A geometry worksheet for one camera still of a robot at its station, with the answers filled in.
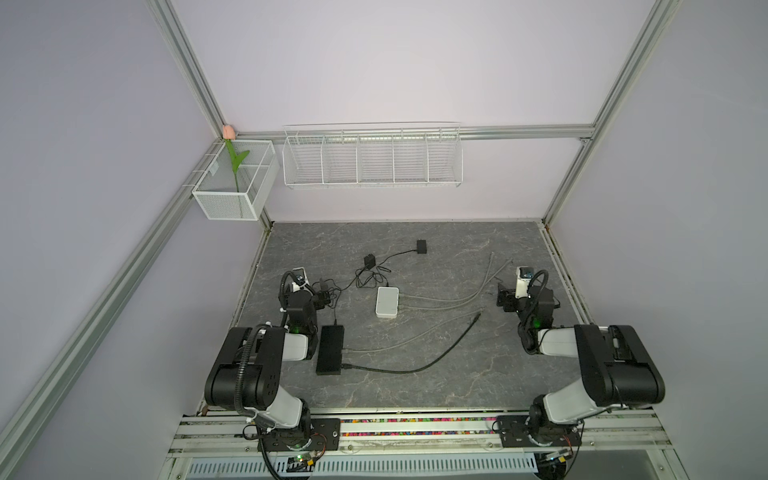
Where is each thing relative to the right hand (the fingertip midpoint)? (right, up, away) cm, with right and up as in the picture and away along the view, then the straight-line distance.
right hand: (517, 285), depth 94 cm
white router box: (-41, -5, +3) cm, 42 cm away
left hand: (-66, +1, -1) cm, 66 cm away
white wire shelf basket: (-46, +43, +5) cm, 63 cm away
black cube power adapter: (-29, +13, +20) cm, 37 cm away
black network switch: (-58, -18, -7) cm, 61 cm away
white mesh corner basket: (-87, +27, -14) cm, 92 cm away
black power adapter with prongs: (-48, +7, +11) cm, 49 cm away
